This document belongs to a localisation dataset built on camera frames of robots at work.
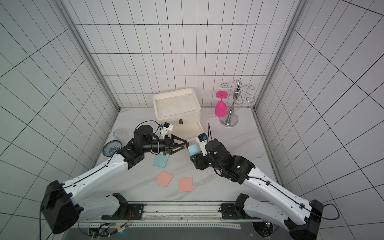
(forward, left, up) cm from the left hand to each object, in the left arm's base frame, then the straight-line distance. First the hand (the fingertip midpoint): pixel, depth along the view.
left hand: (182, 147), depth 68 cm
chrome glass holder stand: (+38, -34, -25) cm, 57 cm away
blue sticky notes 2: (+5, +15, -25) cm, 30 cm away
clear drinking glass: (+19, +44, -19) cm, 51 cm away
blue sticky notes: (0, -5, -1) cm, 6 cm away
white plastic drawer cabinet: (+26, +2, -2) cm, 26 cm away
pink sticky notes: (-6, +12, -26) cm, 29 cm away
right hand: (-2, -4, -5) cm, 7 cm away
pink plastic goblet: (+33, -22, -7) cm, 40 cm away
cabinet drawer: (+23, -1, -16) cm, 28 cm away
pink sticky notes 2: (-9, -1, -26) cm, 28 cm away
